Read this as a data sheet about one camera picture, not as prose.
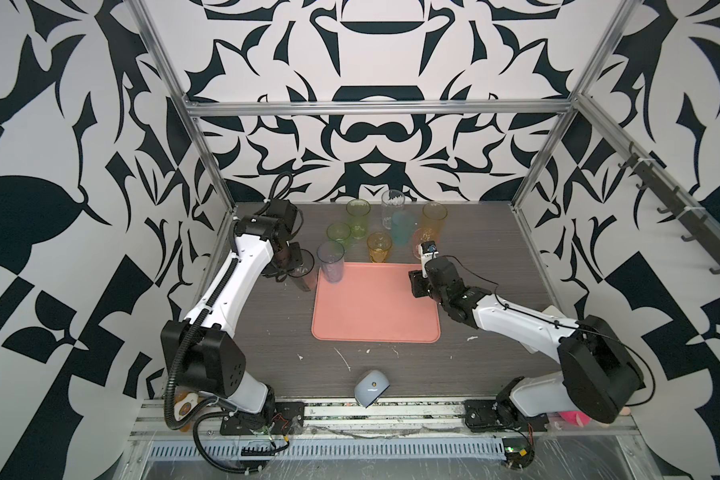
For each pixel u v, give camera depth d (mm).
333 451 648
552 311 873
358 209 1038
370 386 710
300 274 788
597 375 429
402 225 1030
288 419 742
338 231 1047
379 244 1043
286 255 674
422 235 1020
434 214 993
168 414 358
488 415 741
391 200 1144
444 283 662
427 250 770
